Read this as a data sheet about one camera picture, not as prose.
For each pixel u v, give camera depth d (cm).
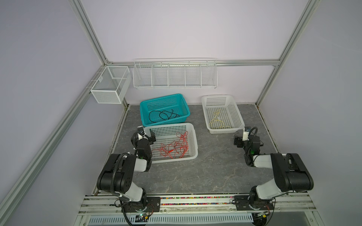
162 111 116
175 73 99
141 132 75
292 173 46
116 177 44
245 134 83
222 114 114
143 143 71
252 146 72
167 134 99
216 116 112
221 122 109
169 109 118
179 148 91
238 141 85
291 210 73
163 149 94
